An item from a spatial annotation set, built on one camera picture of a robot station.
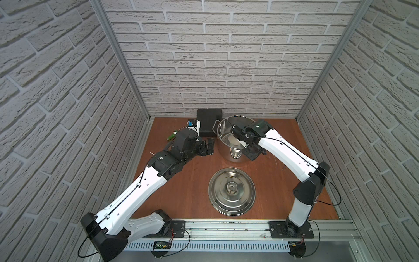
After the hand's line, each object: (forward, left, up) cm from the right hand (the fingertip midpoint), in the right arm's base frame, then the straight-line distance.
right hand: (258, 151), depth 77 cm
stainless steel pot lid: (-12, +13, -19) cm, 26 cm away
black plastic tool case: (+40, +25, -15) cm, 49 cm away
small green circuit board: (-33, +48, -22) cm, 62 cm away
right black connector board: (-38, -13, -22) cm, 46 cm away
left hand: (+4, +26, +10) cm, 28 cm away
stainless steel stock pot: (+6, +13, -4) cm, 14 cm away
